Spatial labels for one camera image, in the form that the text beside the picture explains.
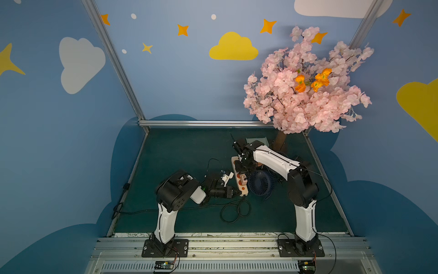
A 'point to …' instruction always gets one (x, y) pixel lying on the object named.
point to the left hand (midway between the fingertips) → (241, 191)
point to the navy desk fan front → (259, 182)
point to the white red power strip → (243, 189)
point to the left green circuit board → (163, 265)
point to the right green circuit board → (306, 266)
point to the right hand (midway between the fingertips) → (242, 172)
